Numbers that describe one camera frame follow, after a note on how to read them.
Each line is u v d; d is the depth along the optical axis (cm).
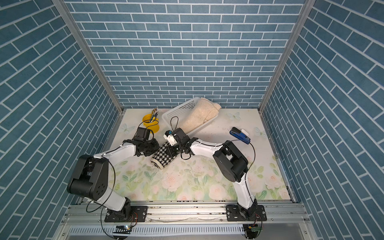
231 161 53
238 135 104
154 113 97
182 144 73
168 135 83
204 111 105
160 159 84
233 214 73
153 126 90
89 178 45
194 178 87
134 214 73
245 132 104
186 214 75
